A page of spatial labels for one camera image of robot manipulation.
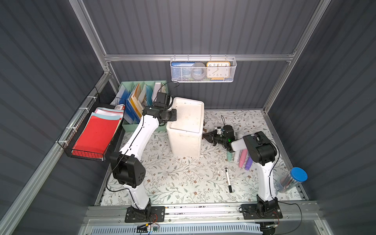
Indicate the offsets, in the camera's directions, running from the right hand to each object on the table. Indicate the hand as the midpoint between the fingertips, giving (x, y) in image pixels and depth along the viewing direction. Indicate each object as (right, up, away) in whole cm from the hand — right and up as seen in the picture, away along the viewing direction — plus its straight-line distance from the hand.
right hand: (205, 134), depth 99 cm
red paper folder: (-55, +1, -31) cm, 63 cm away
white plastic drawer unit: (-13, +2, -23) cm, 26 cm away
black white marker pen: (+12, -27, -16) cm, 34 cm away
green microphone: (+15, -13, -6) cm, 21 cm away
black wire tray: (-62, 0, -38) cm, 73 cm away
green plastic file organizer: (-46, +26, -3) cm, 53 cm away
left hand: (-21, +13, -14) cm, 29 cm away
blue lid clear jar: (+38, -19, -31) cm, 52 cm away
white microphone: (+20, -13, -5) cm, 24 cm away
